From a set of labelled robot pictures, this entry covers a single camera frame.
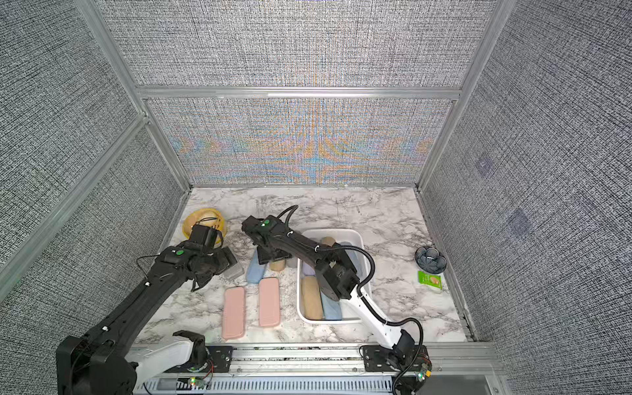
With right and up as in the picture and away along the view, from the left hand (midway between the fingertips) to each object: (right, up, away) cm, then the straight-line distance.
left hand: (230, 262), depth 82 cm
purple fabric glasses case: (+26, -5, +8) cm, 27 cm away
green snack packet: (+68, -7, +6) cm, 69 cm away
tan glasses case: (+14, -3, +9) cm, 17 cm away
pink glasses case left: (0, -18, +2) cm, 18 cm away
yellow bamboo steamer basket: (-16, +14, +17) cm, 27 cm away
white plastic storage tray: (+41, +7, +16) cm, 44 cm away
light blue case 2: (+34, -15, -2) cm, 37 cm away
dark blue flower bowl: (+72, -1, +11) cm, 73 cm away
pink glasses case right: (+13, -13, 0) cm, 18 cm away
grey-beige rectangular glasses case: (-2, -5, +8) cm, 10 cm away
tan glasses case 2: (+27, -11, 0) cm, 29 cm away
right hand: (+12, +2, +10) cm, 16 cm away
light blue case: (+6, -5, +8) cm, 11 cm away
